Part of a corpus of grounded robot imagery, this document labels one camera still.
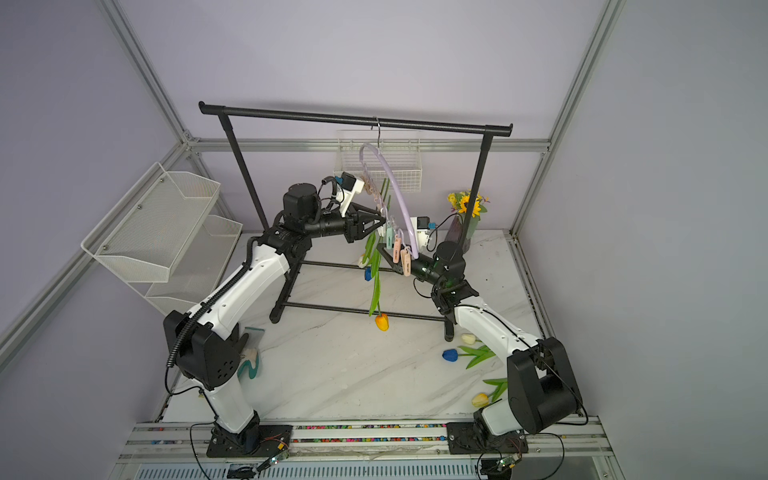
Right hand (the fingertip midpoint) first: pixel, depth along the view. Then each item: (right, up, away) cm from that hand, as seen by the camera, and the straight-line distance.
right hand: (379, 251), depth 75 cm
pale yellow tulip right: (+27, -40, +4) cm, 49 cm away
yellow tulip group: (+1, -18, -1) cm, 18 cm away
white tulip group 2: (+27, -26, +15) cm, 40 cm away
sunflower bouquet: (+25, +16, +18) cm, 35 cm away
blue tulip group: (+30, -31, +13) cm, 45 cm away
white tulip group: (-5, -2, +15) cm, 16 cm away
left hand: (0, +8, -4) cm, 8 cm away
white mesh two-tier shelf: (-63, +3, +9) cm, 64 cm away
